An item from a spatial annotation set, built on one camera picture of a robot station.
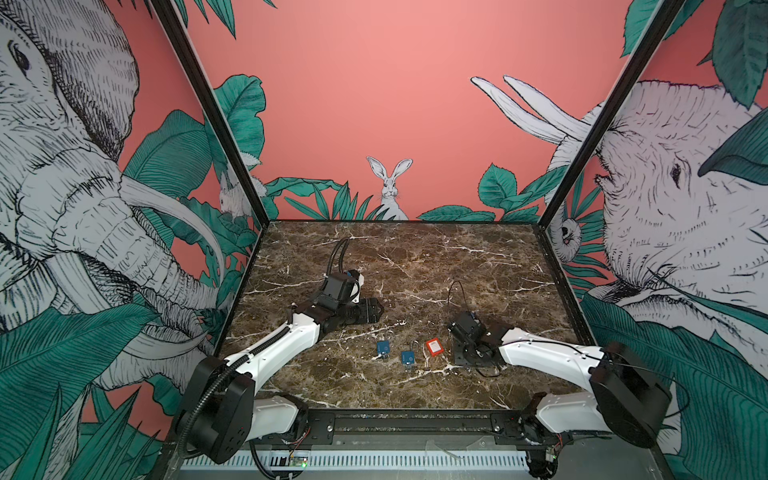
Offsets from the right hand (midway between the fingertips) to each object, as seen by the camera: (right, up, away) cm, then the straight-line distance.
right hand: (457, 353), depth 86 cm
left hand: (-24, +14, -2) cm, 27 cm away
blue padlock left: (-22, +1, +1) cm, 22 cm away
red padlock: (-6, +1, +2) cm, 7 cm away
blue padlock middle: (-15, -1, -1) cm, 15 cm away
